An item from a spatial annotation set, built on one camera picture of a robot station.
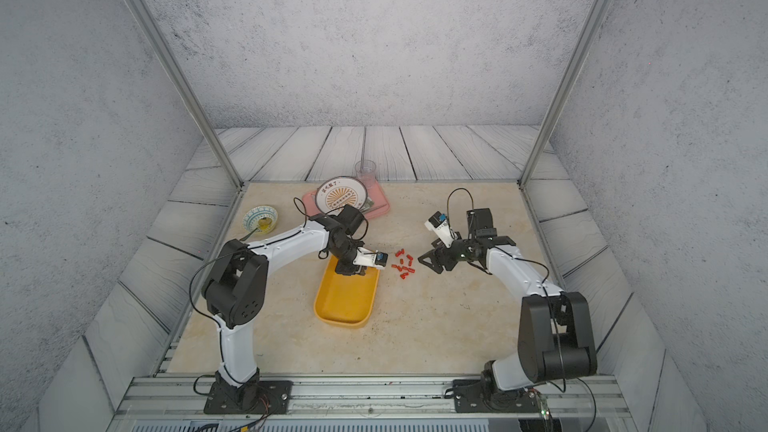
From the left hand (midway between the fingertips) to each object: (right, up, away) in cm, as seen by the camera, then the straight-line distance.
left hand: (366, 265), depth 93 cm
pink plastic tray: (+2, +20, +22) cm, 30 cm away
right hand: (+19, +6, -6) cm, 21 cm away
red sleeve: (+13, +2, +6) cm, 15 cm away
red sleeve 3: (+10, -1, +4) cm, 10 cm away
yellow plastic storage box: (-6, -10, -2) cm, 12 cm away
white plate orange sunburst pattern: (-15, +23, +23) cm, 35 cm away
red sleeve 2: (+11, +3, +8) cm, 14 cm away
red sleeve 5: (+14, -2, +4) cm, 15 cm away
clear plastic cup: (-3, +32, +28) cm, 43 cm away
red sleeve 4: (+11, 0, +6) cm, 12 cm away
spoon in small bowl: (-39, +8, +3) cm, 40 cm away
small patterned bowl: (-39, +14, +15) cm, 44 cm away
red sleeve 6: (+12, -4, +3) cm, 13 cm away
